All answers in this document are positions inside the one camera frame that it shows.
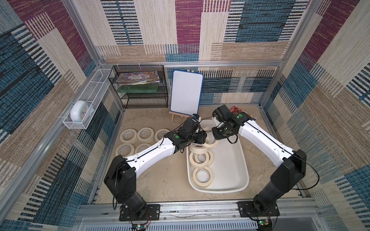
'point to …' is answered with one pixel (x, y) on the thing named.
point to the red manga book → (235, 110)
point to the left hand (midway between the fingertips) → (202, 133)
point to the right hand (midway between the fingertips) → (215, 133)
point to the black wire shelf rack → (142, 100)
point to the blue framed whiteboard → (186, 92)
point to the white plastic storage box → (230, 168)
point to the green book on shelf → (138, 88)
